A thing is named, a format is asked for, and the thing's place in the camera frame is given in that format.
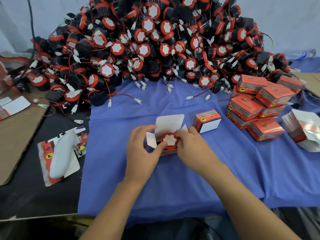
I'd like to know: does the person's right hand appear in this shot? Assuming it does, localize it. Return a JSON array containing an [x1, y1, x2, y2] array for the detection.
[[174, 126, 226, 178]]

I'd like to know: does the person's left hand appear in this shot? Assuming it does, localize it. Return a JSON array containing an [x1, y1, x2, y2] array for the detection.
[[124, 124, 168, 187]]

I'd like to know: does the red-black buzzer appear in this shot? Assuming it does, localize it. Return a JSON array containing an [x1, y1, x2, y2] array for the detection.
[[160, 132, 181, 150]]

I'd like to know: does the stack of box blanks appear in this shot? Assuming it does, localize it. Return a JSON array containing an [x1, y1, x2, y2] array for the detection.
[[281, 108, 320, 152]]

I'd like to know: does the pile of black red buzzers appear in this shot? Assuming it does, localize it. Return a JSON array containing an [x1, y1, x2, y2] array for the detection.
[[7, 0, 303, 107]]

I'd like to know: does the person's left forearm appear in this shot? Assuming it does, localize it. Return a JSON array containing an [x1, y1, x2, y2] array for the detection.
[[80, 177, 146, 240]]

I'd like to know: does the person's right forearm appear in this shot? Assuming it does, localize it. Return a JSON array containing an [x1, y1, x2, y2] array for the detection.
[[205, 165, 301, 240]]

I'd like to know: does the blue table cloth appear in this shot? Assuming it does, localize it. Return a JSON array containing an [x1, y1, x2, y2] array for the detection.
[[77, 57, 320, 225]]

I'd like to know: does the brown cardboard piece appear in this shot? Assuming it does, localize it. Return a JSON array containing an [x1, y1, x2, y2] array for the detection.
[[0, 95, 48, 186]]

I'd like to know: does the brown cardboard sheet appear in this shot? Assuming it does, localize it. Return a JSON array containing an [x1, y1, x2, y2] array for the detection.
[[300, 72, 320, 97]]

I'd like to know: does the clear plastic water bottle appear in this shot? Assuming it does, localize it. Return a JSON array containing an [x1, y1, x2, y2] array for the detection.
[[289, 49, 317, 61]]

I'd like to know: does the black hanging cable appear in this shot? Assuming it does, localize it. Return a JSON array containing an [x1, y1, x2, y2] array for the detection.
[[26, 0, 37, 48]]

